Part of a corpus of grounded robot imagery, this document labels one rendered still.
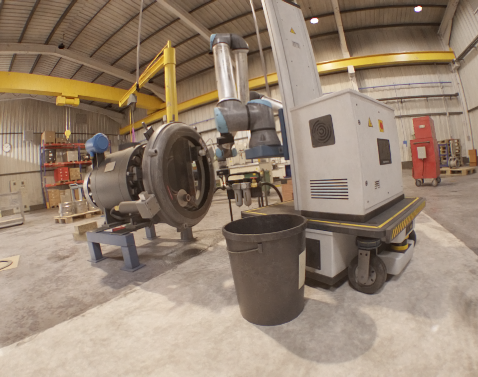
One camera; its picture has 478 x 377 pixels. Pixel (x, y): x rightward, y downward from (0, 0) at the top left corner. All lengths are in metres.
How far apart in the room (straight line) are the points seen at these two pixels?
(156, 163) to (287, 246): 0.90
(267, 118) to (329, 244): 0.74
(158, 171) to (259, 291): 0.88
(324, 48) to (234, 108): 12.39
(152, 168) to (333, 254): 1.04
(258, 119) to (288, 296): 0.90
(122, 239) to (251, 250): 1.08
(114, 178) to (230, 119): 0.96
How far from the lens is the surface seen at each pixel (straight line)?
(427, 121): 4.51
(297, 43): 1.59
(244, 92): 1.60
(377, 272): 0.97
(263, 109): 1.28
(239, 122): 1.25
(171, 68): 6.01
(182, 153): 1.55
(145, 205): 1.28
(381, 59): 12.60
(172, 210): 1.41
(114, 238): 1.68
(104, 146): 2.00
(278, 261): 0.73
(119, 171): 1.71
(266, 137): 1.24
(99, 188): 1.93
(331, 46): 13.55
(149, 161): 1.35
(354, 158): 0.90
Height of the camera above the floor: 0.55
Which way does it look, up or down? 4 degrees down
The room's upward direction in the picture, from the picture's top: 7 degrees counter-clockwise
